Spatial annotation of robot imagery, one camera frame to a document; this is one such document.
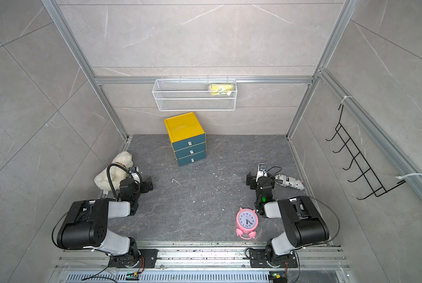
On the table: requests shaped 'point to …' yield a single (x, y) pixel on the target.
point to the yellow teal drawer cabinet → (188, 138)
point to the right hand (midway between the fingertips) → (260, 172)
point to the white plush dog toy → (109, 179)
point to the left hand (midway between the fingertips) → (142, 175)
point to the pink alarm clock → (247, 220)
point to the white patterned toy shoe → (290, 182)
